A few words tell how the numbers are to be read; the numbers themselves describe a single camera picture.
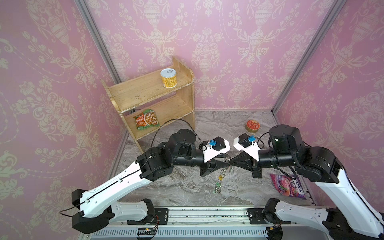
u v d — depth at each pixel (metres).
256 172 0.47
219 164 0.49
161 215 0.75
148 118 0.86
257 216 0.73
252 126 1.10
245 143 0.42
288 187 0.79
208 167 0.44
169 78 0.69
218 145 0.41
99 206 0.37
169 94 0.71
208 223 0.73
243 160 0.47
